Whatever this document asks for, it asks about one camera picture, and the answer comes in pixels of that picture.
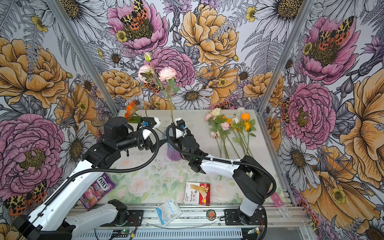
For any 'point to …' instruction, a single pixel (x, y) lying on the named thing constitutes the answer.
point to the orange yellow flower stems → (243, 132)
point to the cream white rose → (216, 111)
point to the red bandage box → (197, 193)
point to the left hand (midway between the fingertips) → (161, 133)
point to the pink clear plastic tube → (282, 208)
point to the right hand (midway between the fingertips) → (172, 127)
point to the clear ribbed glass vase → (99, 121)
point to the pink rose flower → (219, 132)
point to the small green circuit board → (122, 231)
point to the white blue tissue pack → (168, 212)
